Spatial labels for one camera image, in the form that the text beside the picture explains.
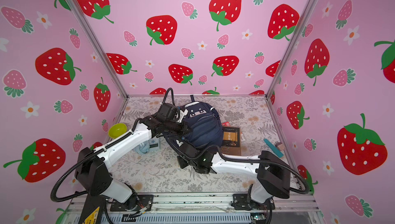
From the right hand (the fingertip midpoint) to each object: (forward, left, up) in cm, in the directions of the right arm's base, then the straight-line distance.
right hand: (176, 156), depth 78 cm
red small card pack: (+31, -26, -10) cm, 41 cm away
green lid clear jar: (+16, +46, -7) cm, 49 cm away
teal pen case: (+17, -56, -12) cm, 60 cm away
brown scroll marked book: (+17, -30, -8) cm, 35 cm away
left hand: (+12, -8, +8) cm, 16 cm away
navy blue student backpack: (+15, -14, +8) cm, 22 cm away
